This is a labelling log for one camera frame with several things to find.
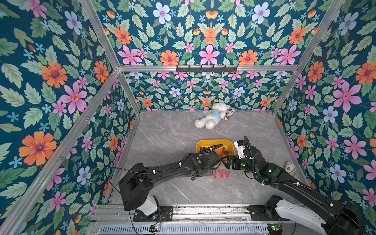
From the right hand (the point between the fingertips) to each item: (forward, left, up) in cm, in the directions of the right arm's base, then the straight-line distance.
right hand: (227, 158), depth 78 cm
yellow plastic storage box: (+14, -4, -14) cm, 20 cm away
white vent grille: (-30, +6, -16) cm, 34 cm away
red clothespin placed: (-4, +6, -14) cm, 16 cm away
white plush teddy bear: (+37, +6, -6) cm, 38 cm away
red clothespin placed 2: (-2, +1, -15) cm, 15 cm away
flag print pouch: (+1, -39, -12) cm, 41 cm away
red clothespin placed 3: (-3, -2, -14) cm, 15 cm away
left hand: (-5, +9, -7) cm, 12 cm away
